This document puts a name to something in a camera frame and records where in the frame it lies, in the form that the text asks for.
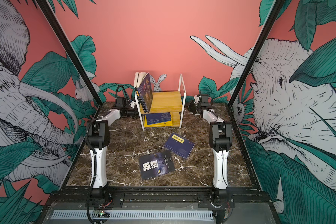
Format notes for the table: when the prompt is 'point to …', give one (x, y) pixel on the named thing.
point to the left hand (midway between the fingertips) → (146, 110)
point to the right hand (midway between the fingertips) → (182, 102)
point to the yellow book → (165, 123)
